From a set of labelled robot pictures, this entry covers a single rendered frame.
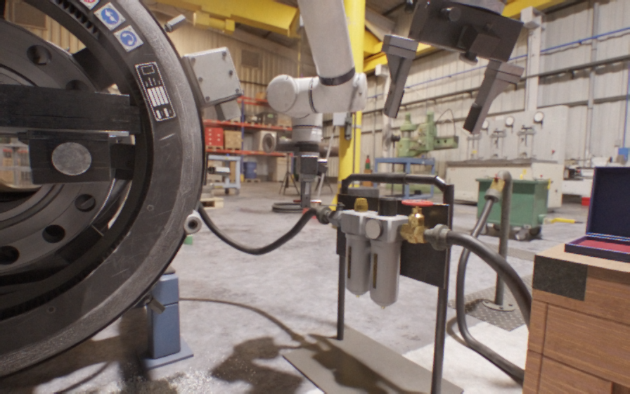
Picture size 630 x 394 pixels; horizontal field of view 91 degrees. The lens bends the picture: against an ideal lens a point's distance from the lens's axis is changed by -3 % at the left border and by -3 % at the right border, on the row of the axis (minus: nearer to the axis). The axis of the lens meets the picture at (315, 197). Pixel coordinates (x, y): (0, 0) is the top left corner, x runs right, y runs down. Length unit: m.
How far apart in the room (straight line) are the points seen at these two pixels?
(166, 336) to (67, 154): 0.71
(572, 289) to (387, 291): 0.46
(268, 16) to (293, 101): 12.53
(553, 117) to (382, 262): 5.94
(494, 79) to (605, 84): 10.62
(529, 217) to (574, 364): 2.82
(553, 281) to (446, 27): 0.34
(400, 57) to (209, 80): 0.41
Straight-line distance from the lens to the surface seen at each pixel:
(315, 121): 0.92
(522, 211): 3.32
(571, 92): 11.39
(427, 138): 11.41
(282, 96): 0.80
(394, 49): 0.46
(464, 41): 0.47
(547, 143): 6.60
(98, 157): 0.57
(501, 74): 0.53
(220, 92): 0.73
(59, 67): 0.78
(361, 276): 0.91
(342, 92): 0.76
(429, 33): 0.46
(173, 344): 1.13
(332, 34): 0.70
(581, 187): 9.49
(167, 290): 1.06
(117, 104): 0.63
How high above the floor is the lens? 0.57
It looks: 4 degrees down
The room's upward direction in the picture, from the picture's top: 1 degrees clockwise
